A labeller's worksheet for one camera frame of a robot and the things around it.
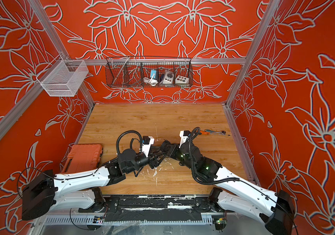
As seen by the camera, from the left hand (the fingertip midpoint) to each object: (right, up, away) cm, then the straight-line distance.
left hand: (164, 166), depth 61 cm
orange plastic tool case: (-49, -3, +24) cm, 55 cm away
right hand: (-1, +2, +5) cm, 5 cm away
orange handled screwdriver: (+32, +9, +46) cm, 56 cm away
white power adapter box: (+2, +46, +30) cm, 55 cm away
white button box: (+10, +46, +34) cm, 58 cm away
